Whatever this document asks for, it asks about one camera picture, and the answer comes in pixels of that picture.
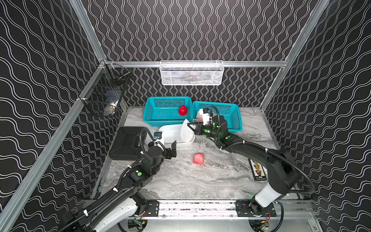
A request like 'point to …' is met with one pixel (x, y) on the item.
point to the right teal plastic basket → (230, 112)
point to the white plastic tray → (172, 132)
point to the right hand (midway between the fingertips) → (187, 123)
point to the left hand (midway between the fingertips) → (168, 139)
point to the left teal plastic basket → (164, 110)
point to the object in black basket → (110, 109)
